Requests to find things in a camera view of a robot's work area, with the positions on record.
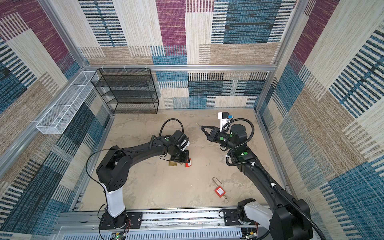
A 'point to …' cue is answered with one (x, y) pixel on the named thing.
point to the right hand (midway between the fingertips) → (201, 129)
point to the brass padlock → (172, 163)
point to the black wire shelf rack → (127, 90)
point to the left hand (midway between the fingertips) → (189, 159)
